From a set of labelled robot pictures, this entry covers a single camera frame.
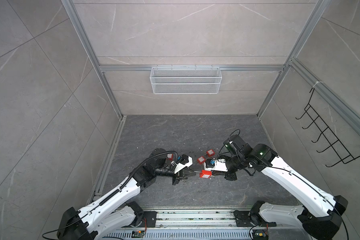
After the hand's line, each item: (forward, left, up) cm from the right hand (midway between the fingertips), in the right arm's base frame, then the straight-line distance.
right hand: (214, 169), depth 69 cm
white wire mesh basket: (+60, +13, +10) cm, 62 cm away
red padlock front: (-3, +5, +3) cm, 6 cm away
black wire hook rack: (0, -51, +13) cm, 52 cm away
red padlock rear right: (+20, -4, -19) cm, 27 cm away
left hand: (-1, +10, +2) cm, 10 cm away
